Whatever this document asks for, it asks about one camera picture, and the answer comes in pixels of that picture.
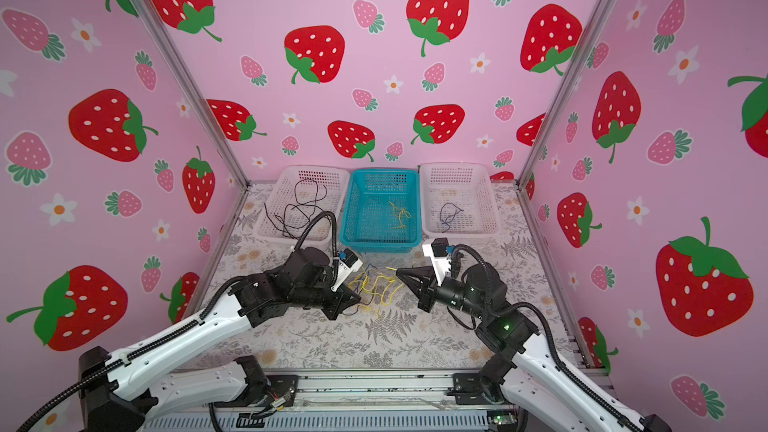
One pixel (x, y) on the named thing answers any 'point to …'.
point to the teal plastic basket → (382, 211)
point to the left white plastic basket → (299, 195)
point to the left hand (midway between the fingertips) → (360, 298)
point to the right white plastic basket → (458, 201)
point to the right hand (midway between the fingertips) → (396, 274)
